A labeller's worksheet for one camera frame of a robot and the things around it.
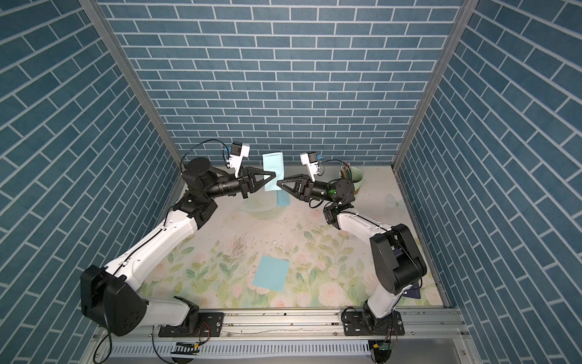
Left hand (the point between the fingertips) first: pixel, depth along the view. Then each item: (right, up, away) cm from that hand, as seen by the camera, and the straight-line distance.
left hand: (279, 180), depth 63 cm
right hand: (+1, -3, +4) cm, 4 cm away
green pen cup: (+32, +2, +40) cm, 51 cm away
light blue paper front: (-5, -35, +21) cm, 41 cm away
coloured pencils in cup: (+26, +5, +34) cm, 43 cm away
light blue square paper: (-3, -8, +45) cm, 46 cm away
